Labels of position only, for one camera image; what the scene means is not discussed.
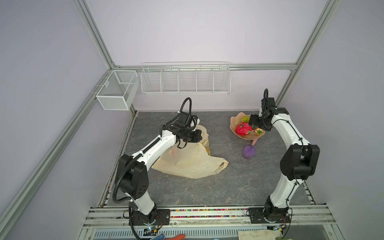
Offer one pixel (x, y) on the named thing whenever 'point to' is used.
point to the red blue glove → (162, 236)
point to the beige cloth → (259, 234)
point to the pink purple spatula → (249, 151)
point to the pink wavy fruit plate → (235, 120)
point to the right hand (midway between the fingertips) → (256, 124)
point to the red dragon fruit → (244, 129)
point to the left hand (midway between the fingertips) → (202, 139)
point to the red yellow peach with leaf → (259, 131)
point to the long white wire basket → (188, 77)
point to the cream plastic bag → (194, 161)
